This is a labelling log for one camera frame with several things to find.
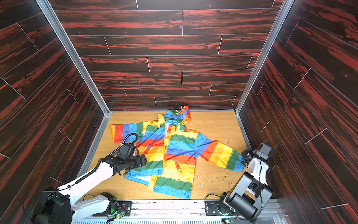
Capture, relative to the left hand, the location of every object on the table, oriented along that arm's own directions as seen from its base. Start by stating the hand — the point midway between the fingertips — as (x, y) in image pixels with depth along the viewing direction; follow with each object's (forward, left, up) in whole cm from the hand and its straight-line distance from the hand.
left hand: (143, 161), depth 86 cm
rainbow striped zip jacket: (+12, -15, -5) cm, 21 cm away
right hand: (+5, -67, +2) cm, 67 cm away
